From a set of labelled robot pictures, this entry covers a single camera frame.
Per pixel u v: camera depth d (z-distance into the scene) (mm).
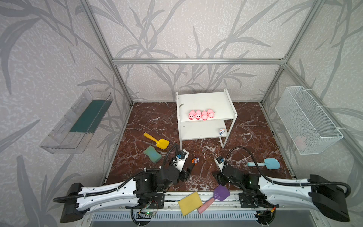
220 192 749
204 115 666
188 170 629
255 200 661
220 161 725
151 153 896
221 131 792
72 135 632
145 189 517
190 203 726
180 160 594
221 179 724
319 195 422
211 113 676
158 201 735
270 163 865
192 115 667
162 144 953
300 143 733
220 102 748
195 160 867
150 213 707
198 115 667
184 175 608
